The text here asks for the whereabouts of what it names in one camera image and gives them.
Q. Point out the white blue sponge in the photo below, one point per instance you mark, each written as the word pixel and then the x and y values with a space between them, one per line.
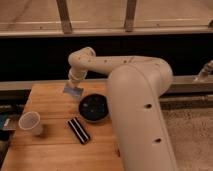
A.
pixel 74 92

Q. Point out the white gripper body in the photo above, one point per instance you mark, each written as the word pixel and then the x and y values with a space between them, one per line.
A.
pixel 76 75

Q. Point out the right metal post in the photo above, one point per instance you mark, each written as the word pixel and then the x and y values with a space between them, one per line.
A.
pixel 130 15

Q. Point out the left metal post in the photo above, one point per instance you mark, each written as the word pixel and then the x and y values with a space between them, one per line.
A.
pixel 64 16

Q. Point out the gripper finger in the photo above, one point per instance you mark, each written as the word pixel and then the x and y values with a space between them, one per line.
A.
pixel 70 83

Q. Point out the black bowl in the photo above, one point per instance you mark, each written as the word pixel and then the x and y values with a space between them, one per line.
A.
pixel 93 108

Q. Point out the metal post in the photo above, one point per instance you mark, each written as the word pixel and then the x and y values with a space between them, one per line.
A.
pixel 64 16
pixel 130 15

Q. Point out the black striped rectangular bar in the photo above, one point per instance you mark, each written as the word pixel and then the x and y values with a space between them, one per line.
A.
pixel 79 130

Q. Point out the blue object at left edge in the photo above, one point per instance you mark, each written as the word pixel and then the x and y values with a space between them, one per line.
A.
pixel 4 122

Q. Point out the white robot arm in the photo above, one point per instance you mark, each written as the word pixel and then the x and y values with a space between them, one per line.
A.
pixel 133 88

